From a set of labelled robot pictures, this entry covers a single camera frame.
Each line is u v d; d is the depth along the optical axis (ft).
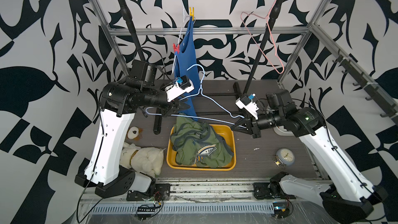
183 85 1.46
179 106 1.61
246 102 1.74
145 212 2.38
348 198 1.25
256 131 1.70
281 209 2.33
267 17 2.00
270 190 2.20
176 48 1.79
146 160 2.40
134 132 2.99
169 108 1.58
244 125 1.90
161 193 2.43
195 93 1.79
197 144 2.60
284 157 2.65
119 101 1.17
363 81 1.98
